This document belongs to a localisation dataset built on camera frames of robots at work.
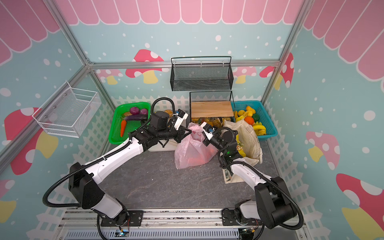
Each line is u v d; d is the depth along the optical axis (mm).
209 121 1061
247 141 857
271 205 415
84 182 412
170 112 648
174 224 739
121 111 1144
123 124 1093
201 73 948
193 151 815
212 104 1080
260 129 995
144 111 1128
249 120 1026
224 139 611
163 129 634
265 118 1078
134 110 1123
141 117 1108
